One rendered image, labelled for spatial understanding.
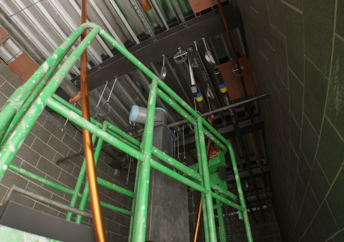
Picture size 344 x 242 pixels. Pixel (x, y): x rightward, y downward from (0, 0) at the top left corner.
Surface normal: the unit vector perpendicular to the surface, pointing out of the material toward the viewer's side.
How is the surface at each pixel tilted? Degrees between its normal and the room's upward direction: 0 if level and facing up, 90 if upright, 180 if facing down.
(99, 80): 180
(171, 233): 90
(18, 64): 180
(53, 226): 90
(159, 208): 90
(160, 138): 90
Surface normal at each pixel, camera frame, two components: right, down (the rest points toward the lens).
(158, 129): -0.46, -0.63
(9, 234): 0.75, -0.48
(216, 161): -0.66, -0.54
